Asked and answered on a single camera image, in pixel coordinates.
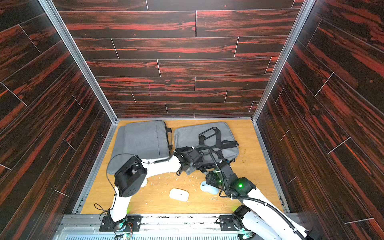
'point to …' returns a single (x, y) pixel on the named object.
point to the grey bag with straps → (215, 142)
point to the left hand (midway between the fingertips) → (190, 164)
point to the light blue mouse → (208, 188)
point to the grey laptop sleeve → (150, 140)
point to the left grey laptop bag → (146, 139)
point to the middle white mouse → (179, 194)
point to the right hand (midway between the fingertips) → (213, 177)
